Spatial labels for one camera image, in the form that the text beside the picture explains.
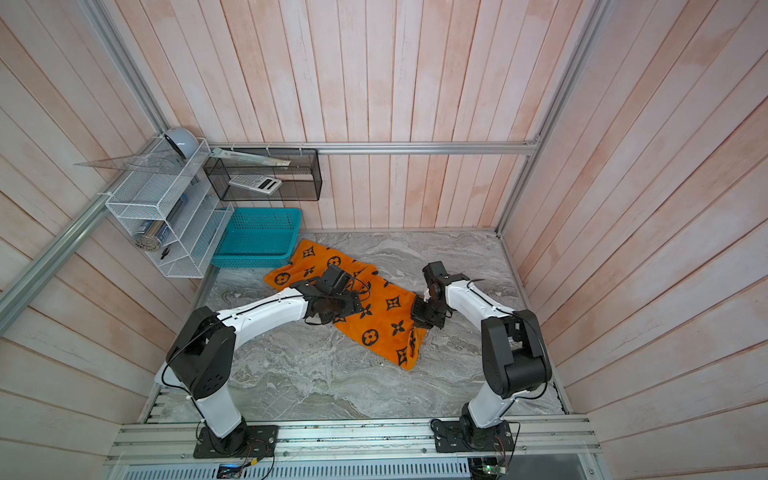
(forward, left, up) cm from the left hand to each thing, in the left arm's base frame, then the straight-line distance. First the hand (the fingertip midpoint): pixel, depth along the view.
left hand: (351, 312), depth 90 cm
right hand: (-1, -19, -2) cm, 20 cm away
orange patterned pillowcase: (+2, -6, -5) cm, 8 cm away
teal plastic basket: (+37, +41, -6) cm, 56 cm away
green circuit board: (-39, -36, -6) cm, 53 cm away
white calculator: (+37, +31, +20) cm, 52 cm away
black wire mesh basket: (+46, +21, +15) cm, 52 cm away
